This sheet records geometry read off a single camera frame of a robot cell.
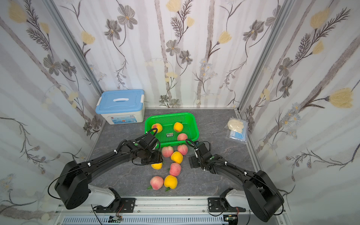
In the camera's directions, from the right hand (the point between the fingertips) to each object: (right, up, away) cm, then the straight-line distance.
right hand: (197, 156), depth 88 cm
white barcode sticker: (-20, +12, +15) cm, 28 cm away
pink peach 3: (-9, +4, +2) cm, 11 cm away
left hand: (-22, -1, -7) cm, 23 cm away
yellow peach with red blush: (-28, +19, +12) cm, 36 cm away
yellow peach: (-13, +18, +13) cm, 26 cm away
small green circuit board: (-44, -28, -18) cm, 55 cm away
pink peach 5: (-24, -11, -12) cm, 29 cm away
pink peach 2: (-19, +3, 0) cm, 20 cm away
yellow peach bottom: (-16, -12, -10) cm, 22 cm away
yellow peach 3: (-24, -3, -10) cm, 26 cm away
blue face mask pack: (+34, +11, +15) cm, 39 cm away
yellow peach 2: (-13, 0, -2) cm, 13 cm away
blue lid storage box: (-54, +33, +11) cm, 64 cm away
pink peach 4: (-14, -6, -7) cm, 17 cm away
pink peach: (-10, +12, +7) cm, 17 cm away
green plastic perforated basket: (-22, +23, +19) cm, 37 cm away
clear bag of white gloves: (+31, +20, +19) cm, 41 cm away
